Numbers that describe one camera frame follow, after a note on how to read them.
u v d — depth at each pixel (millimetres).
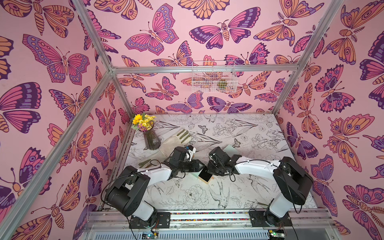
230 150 971
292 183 451
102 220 760
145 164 928
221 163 686
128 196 438
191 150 828
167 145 1008
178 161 710
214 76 948
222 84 939
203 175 868
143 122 832
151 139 945
